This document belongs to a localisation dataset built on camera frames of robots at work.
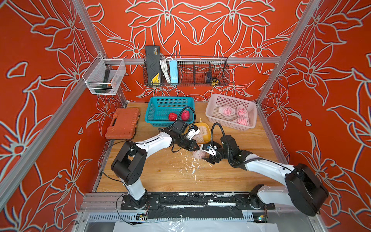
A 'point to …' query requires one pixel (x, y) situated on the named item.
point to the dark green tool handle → (106, 86)
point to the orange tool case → (125, 124)
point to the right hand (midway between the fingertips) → (202, 150)
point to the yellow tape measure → (214, 81)
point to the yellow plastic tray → (205, 136)
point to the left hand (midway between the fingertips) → (199, 147)
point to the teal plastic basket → (162, 111)
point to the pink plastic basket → (231, 112)
